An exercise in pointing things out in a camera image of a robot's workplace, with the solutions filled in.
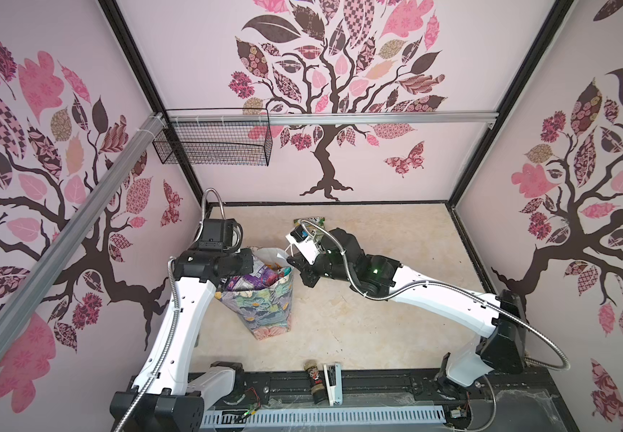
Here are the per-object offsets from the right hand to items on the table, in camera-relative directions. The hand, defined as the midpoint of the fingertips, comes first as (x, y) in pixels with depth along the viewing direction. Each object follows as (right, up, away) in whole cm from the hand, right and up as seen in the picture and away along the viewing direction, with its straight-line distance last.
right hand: (290, 254), depth 68 cm
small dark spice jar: (+7, -37, +3) cm, 38 cm away
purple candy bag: (-9, -7, +5) cm, 12 cm away
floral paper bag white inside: (-7, -16, +3) cm, 18 cm away
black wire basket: (-30, +40, +27) cm, 57 cm away
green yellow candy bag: (+6, +10, +42) cm, 44 cm away
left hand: (-14, -4, +6) cm, 15 cm away
